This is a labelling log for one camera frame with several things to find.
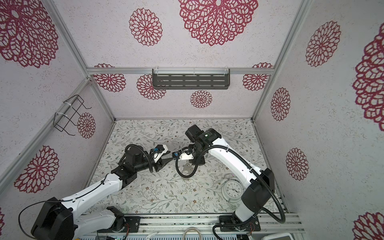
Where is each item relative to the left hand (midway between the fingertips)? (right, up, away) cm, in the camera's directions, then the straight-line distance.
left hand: (169, 156), depth 79 cm
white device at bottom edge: (+52, -35, -11) cm, 64 cm away
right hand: (+12, +1, -2) cm, 12 cm away
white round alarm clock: (+34, -19, +3) cm, 39 cm away
